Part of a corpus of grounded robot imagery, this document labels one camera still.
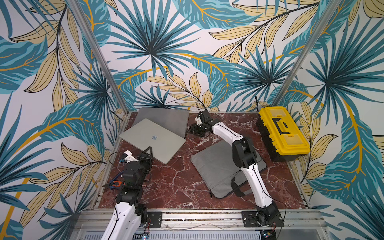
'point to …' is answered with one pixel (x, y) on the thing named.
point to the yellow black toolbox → (282, 139)
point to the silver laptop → (164, 141)
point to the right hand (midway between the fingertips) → (190, 131)
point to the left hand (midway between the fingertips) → (152, 147)
